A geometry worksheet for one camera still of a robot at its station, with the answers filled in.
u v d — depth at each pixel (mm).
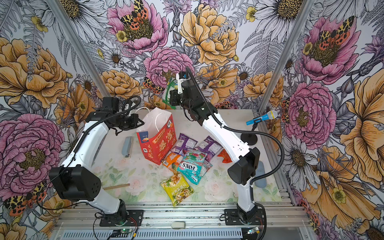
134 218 731
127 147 941
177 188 815
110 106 629
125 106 724
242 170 523
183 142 994
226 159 917
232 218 734
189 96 574
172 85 736
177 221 751
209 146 987
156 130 760
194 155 916
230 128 503
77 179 429
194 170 852
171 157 923
